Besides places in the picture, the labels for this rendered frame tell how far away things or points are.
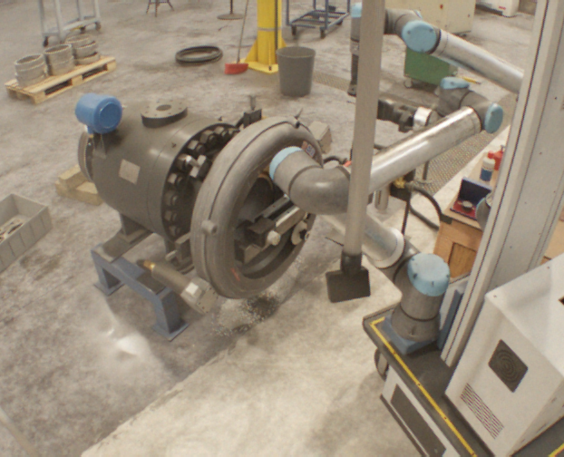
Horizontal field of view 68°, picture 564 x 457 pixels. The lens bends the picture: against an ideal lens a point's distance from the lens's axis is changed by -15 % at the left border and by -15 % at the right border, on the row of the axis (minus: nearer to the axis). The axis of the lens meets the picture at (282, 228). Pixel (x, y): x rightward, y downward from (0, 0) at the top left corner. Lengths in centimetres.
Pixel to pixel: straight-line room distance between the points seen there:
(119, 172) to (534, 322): 170
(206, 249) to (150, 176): 44
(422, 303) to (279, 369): 79
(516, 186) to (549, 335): 41
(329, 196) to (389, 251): 51
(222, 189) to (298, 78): 302
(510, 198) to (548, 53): 41
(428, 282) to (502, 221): 34
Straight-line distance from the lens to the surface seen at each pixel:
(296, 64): 450
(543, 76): 122
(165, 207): 197
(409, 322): 169
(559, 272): 156
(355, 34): 150
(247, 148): 168
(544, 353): 129
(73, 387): 225
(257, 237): 174
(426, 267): 160
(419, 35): 138
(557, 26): 120
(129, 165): 207
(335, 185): 115
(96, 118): 205
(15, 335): 260
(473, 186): 240
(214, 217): 164
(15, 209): 349
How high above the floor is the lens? 174
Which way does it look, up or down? 38 degrees down
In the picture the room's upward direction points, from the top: straight up
